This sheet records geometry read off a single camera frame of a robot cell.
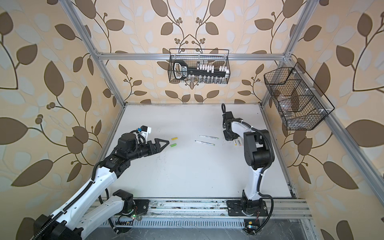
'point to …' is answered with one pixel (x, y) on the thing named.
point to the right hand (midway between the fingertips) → (234, 137)
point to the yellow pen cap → (174, 138)
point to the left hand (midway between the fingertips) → (165, 143)
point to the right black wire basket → (300, 103)
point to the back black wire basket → (200, 79)
